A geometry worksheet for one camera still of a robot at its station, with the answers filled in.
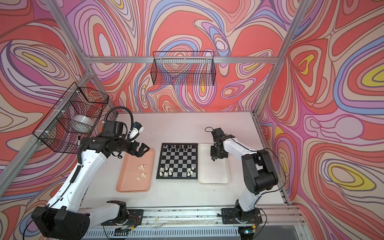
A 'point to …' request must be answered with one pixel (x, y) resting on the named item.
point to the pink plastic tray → (136, 173)
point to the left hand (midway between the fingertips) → (142, 143)
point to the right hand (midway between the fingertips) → (218, 158)
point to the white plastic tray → (210, 172)
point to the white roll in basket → (82, 123)
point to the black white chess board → (178, 161)
